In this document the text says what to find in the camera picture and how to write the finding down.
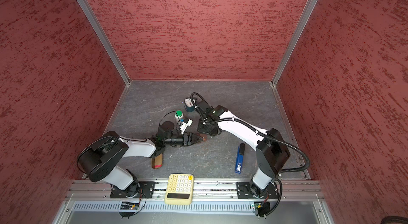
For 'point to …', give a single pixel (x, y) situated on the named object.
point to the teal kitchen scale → (188, 104)
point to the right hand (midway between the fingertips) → (201, 135)
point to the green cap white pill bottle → (179, 114)
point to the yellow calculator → (179, 189)
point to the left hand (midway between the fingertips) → (200, 143)
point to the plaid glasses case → (157, 161)
